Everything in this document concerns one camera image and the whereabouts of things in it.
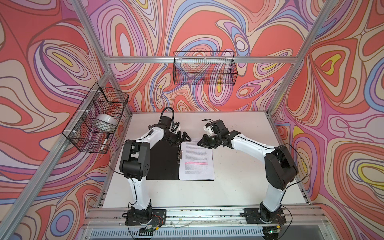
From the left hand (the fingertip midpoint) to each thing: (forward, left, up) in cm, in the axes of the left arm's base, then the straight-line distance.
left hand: (187, 140), depth 93 cm
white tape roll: (-6, +38, +25) cm, 46 cm away
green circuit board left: (-46, +19, -11) cm, 51 cm away
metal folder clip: (-6, +5, -7) cm, 11 cm away
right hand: (-6, -8, +2) cm, 10 cm away
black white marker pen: (-12, +39, +17) cm, 45 cm away
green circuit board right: (-46, -42, -9) cm, 63 cm away
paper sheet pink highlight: (-11, -6, -9) cm, 15 cm away
